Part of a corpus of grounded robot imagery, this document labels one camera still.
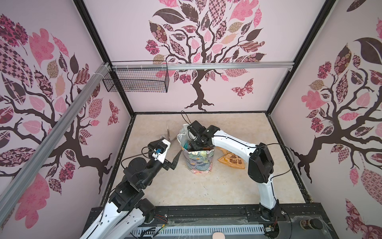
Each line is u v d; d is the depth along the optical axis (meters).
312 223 0.64
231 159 0.89
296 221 0.72
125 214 0.47
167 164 0.55
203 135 0.64
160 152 0.50
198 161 0.75
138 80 1.22
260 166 0.49
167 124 1.22
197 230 0.70
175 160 0.56
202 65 0.94
